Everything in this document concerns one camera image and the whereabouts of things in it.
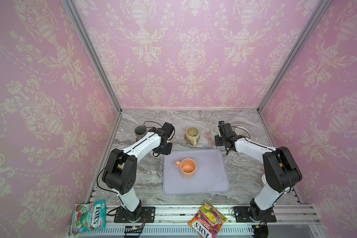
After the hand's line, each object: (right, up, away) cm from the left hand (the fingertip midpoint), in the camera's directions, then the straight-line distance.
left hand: (165, 152), depth 90 cm
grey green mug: (-18, +12, +7) cm, 23 cm away
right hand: (+35, +8, +6) cm, 37 cm away
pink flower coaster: (+28, +9, +16) cm, 33 cm away
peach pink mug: (+14, -9, -1) cm, 16 cm away
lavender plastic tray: (+27, -14, -2) cm, 31 cm away
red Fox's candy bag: (+22, -29, -20) cm, 42 cm away
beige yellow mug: (+17, +10, +11) cm, 23 cm away
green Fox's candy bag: (-35, -28, -19) cm, 49 cm away
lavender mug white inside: (+43, +13, -8) cm, 46 cm away
